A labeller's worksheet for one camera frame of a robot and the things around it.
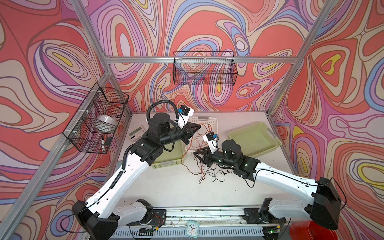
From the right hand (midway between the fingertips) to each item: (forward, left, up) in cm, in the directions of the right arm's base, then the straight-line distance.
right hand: (197, 155), depth 72 cm
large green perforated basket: (+21, -41, -20) cm, 50 cm away
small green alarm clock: (-28, +4, -19) cm, 34 cm away
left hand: (+5, -2, +17) cm, 17 cm away
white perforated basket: (+1, 0, +12) cm, 12 cm away
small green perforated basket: (+7, +16, -15) cm, 23 cm away
